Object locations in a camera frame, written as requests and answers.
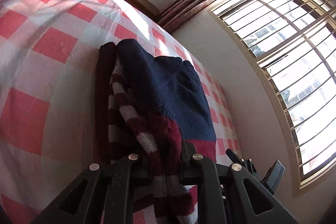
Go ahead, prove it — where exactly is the striped red grey navy sweater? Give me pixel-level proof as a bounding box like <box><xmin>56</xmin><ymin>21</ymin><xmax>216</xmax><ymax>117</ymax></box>
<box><xmin>94</xmin><ymin>39</ymin><xmax>217</xmax><ymax>223</ymax></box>

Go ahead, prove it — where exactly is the barred window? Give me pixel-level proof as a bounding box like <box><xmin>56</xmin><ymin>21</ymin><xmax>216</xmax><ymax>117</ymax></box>
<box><xmin>211</xmin><ymin>0</ymin><xmax>335</xmax><ymax>187</ymax></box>

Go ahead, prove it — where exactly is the pink checkered bed sheet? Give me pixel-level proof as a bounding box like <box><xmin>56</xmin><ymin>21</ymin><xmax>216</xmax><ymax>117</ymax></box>
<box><xmin>1</xmin><ymin>0</ymin><xmax>240</xmax><ymax>223</ymax></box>

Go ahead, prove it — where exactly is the wooden nightstand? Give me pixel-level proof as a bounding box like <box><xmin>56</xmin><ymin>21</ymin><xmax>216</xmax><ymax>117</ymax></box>
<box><xmin>124</xmin><ymin>0</ymin><xmax>160</xmax><ymax>22</ymax></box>

